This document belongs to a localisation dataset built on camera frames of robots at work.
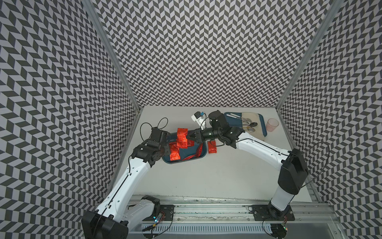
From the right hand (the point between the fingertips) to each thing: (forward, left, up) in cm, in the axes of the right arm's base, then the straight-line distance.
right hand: (188, 138), depth 74 cm
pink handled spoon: (+22, -42, -24) cm, 53 cm away
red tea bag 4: (-4, -5, -8) cm, 10 cm away
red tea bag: (0, +3, 0) cm, 3 cm away
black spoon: (+25, -44, -21) cm, 54 cm away
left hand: (-2, +14, -7) cm, 16 cm away
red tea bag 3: (-2, +8, -9) cm, 12 cm away
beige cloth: (+18, -47, -23) cm, 55 cm away
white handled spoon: (+31, -40, -23) cm, 56 cm away
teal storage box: (0, +4, -11) cm, 12 cm away
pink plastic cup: (+22, -55, -18) cm, 62 cm away
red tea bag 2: (+7, -14, -21) cm, 26 cm away
